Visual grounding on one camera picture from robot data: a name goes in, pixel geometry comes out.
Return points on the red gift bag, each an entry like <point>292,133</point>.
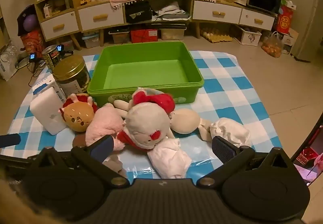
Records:
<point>284,21</point>

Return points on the orange printed bag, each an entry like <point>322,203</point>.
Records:
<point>32,41</point>

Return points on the brown cardboard box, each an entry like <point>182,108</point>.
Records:
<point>290,40</point>

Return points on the dark printed tin can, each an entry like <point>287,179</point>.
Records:
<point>51,57</point>

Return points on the clear plastic storage box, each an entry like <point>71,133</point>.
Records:
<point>90,41</point>
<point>172,33</point>
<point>119,36</point>

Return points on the gold-lid glass jar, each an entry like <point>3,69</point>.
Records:
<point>72,70</point>

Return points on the white cloth bundle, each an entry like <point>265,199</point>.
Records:
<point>227,129</point>
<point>169,158</point>

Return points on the small lit screen device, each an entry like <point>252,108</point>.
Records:
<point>60,48</point>
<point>33,57</point>

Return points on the clear plastic bag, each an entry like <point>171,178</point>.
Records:
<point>8,62</point>

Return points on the white storage basket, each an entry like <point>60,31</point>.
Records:
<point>249,36</point>

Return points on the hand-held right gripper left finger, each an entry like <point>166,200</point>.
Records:
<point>101,149</point>

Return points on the black cloth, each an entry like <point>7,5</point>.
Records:
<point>22,14</point>

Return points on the burger plush toy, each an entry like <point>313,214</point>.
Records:
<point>77,115</point>

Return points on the egg tray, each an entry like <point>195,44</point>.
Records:
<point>215,35</point>

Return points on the pile of folded clothes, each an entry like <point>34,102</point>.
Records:
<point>171,12</point>

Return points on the bag of oranges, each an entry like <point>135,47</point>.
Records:
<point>271,47</point>

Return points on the white and blue milk carton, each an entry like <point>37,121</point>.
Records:
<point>45,85</point>

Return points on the wooden shelf unit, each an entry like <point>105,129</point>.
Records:
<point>58,9</point>

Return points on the beige plush doll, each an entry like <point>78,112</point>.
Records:
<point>185,122</point>

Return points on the black bag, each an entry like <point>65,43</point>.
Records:
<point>137,12</point>

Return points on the red box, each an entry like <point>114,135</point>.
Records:
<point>143,36</point>

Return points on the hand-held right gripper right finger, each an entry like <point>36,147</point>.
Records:
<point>222,149</point>

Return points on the brown round plush patty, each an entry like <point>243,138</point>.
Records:
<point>79,140</point>

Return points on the blue checkered blanket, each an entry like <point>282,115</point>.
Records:
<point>227,82</point>

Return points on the grey plush doll red bow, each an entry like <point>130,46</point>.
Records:
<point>143,120</point>

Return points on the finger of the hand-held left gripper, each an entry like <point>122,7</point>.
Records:
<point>10,140</point>

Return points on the grey refrigerator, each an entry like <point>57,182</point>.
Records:
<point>307,12</point>

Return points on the green plastic bin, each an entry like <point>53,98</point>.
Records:
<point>146,72</point>

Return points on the white sponge block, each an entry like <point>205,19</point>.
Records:
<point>48,113</point>

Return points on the wooden cabinet white drawers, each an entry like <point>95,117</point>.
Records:
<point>219,11</point>

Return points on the purple ball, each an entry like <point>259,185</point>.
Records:
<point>30,22</point>

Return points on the pink plush toy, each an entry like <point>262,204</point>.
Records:
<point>106,123</point>

